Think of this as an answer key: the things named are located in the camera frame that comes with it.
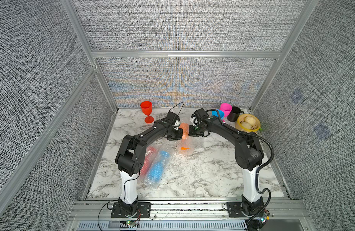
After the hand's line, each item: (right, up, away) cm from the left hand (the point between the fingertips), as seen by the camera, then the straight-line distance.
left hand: (184, 136), depth 93 cm
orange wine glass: (0, -5, -5) cm, 7 cm away
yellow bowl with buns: (+46, +9, +11) cm, 48 cm away
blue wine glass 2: (-15, -16, -12) cm, 25 cm away
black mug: (+38, +15, +15) cm, 43 cm away
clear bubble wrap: (+2, -12, 0) cm, 12 cm away
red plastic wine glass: (-26, +20, +7) cm, 33 cm away
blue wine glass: (+16, +14, -12) cm, 25 cm away
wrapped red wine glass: (-21, -10, -7) cm, 24 cm away
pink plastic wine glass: (+31, +19, +10) cm, 37 cm away
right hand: (+3, +4, +2) cm, 5 cm away
